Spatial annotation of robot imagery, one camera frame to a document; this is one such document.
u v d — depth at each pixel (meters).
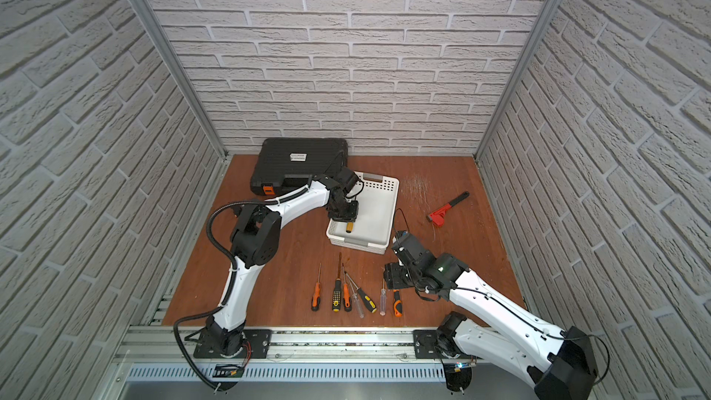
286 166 1.10
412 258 0.58
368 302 0.79
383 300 0.81
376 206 1.06
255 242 0.57
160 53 0.85
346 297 0.80
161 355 0.72
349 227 0.95
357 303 0.80
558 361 0.40
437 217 1.00
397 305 0.79
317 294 0.81
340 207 0.83
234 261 0.58
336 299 0.79
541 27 0.80
